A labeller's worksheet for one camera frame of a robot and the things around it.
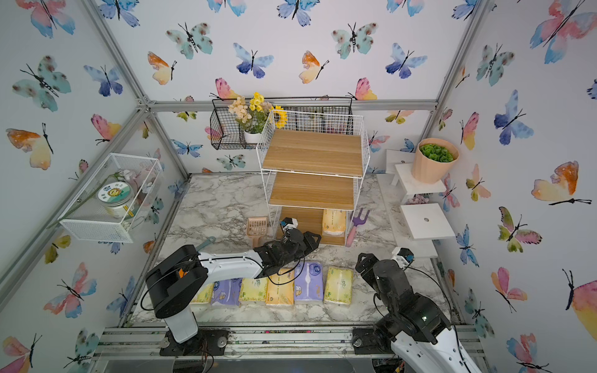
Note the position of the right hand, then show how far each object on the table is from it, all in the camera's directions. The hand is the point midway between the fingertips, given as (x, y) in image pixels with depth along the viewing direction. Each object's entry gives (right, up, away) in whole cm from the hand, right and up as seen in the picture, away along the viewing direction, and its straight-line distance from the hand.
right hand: (366, 260), depth 73 cm
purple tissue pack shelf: (-46, -13, +8) cm, 48 cm away
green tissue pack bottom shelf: (-7, -11, +9) cm, 16 cm away
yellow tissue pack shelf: (-26, -13, +6) cm, 30 cm away
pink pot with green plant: (+24, +32, +5) cm, 40 cm away
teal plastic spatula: (-59, +2, +26) cm, 64 cm away
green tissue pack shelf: (-37, -12, +8) cm, 39 cm away
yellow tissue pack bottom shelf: (-7, +9, +25) cm, 28 cm away
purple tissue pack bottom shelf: (-17, -11, +8) cm, 22 cm away
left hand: (-13, +5, +11) cm, 18 cm away
